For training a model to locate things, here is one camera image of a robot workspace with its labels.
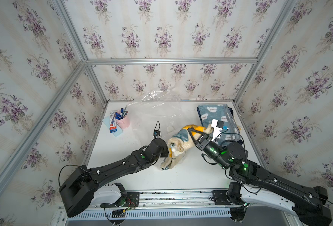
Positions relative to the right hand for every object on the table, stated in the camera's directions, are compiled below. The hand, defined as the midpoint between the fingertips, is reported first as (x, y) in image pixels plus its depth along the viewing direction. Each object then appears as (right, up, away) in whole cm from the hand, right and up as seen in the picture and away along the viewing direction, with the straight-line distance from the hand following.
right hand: (191, 131), depth 57 cm
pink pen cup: (-41, 0, +41) cm, 58 cm away
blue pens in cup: (-41, +8, +41) cm, 59 cm away
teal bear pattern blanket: (+29, +8, +41) cm, 51 cm away
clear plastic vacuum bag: (-11, +13, +56) cm, 59 cm away
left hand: (-9, -13, +25) cm, 29 cm away
